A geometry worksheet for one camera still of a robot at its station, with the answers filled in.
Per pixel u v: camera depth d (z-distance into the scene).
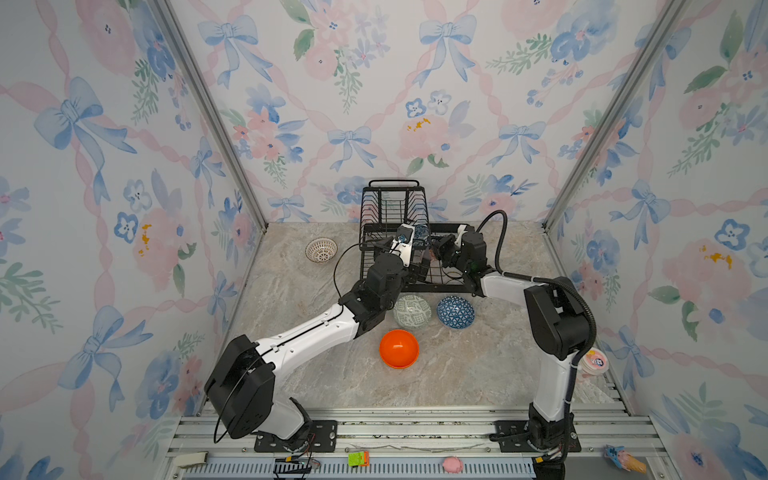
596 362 0.76
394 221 1.09
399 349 0.85
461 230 0.92
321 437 0.74
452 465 0.69
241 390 0.41
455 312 0.95
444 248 0.86
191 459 0.69
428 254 0.97
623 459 0.69
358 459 0.69
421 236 1.11
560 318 0.53
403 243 0.63
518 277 0.64
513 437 0.73
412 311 0.95
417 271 0.68
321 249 1.10
